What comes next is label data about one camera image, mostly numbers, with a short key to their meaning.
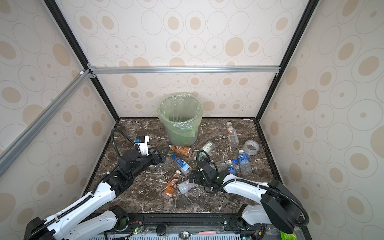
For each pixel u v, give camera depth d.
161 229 0.63
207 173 0.64
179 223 0.75
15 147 0.53
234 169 0.87
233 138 1.05
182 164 0.89
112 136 1.12
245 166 0.95
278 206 0.42
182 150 0.95
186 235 0.71
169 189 0.79
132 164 0.56
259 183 0.47
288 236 0.68
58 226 0.41
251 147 1.03
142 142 0.65
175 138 0.98
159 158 0.66
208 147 0.97
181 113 1.03
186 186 0.81
